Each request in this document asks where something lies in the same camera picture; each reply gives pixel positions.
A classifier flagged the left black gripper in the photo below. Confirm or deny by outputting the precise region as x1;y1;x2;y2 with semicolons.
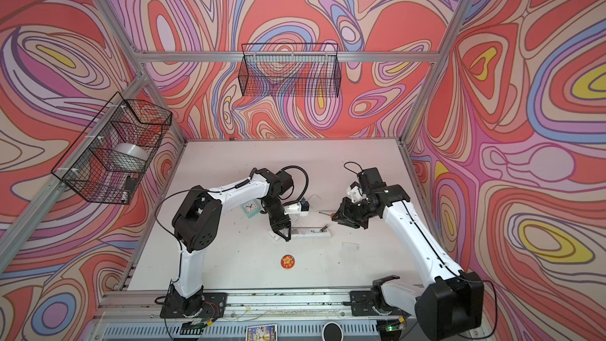
261;197;294;242

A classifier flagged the long white remote control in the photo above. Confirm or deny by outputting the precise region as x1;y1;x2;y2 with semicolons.
291;227;331;239

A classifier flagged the long remote battery cover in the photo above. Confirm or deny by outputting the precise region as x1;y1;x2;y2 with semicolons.
342;242;360;253

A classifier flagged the small white remote control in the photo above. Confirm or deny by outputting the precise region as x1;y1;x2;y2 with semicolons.
268;230;282;241

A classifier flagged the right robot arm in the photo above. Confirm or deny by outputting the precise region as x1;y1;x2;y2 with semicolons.
331;167;487;340

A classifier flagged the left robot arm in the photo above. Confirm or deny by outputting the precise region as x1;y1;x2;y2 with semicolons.
156;165;309;320

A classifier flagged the red round badge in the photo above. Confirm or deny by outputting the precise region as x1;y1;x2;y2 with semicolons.
280;254;295;269

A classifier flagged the mint green alarm clock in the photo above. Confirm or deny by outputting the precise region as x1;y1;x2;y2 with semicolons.
241;199;261;219

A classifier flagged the colourful printed card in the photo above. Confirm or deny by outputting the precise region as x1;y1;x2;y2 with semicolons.
246;325;278;341

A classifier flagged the black round cup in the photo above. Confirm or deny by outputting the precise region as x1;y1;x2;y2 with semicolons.
321;322;344;341

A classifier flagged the small black item in basket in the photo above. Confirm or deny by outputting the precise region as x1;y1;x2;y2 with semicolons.
123;175;137;195

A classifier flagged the white roll in basket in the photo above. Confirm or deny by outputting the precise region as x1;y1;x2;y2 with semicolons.
111;143;149;172

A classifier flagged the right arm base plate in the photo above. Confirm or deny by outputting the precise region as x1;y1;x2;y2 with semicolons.
343;290;410;318

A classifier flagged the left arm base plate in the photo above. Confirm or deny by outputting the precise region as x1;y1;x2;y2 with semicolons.
160;291;227;320

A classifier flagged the back black wire basket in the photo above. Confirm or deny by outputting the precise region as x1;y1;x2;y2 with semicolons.
238;42;342;98

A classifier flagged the black wire basket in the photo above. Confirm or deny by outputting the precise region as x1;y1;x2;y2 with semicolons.
51;93;173;205
238;42;342;98

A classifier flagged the left black wire basket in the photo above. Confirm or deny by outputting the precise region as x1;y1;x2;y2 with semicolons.
51;93;173;205

